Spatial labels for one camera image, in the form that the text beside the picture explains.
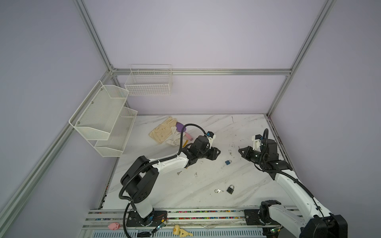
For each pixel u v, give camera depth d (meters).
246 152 0.72
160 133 1.08
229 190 0.82
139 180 0.46
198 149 0.67
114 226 0.70
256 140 0.75
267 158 0.62
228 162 0.93
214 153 0.75
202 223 0.73
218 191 0.82
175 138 1.04
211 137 0.77
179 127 1.19
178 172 0.90
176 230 0.68
